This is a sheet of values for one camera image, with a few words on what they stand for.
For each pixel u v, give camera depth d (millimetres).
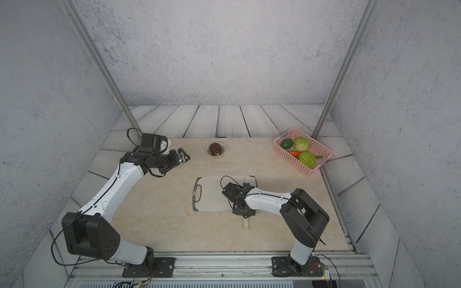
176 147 745
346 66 870
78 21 736
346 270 736
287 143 1118
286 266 728
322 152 1084
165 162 702
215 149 1094
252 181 993
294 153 1040
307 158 989
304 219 472
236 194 656
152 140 637
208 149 1096
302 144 1078
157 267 721
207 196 944
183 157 741
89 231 414
